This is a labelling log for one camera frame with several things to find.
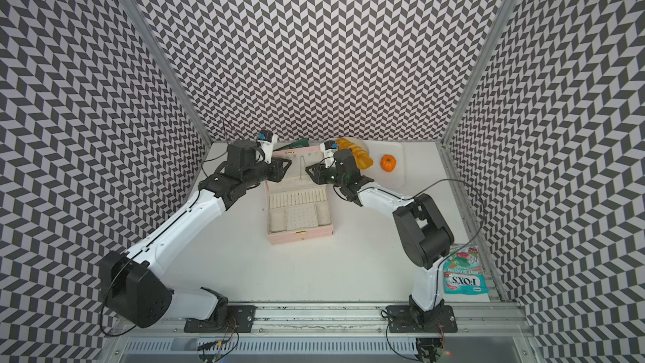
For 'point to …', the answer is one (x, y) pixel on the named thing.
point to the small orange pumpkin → (388, 162)
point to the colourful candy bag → (463, 273)
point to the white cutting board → (396, 178)
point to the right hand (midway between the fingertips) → (309, 171)
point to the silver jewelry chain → (305, 165)
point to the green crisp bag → (301, 143)
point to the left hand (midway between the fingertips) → (285, 163)
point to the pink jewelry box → (298, 208)
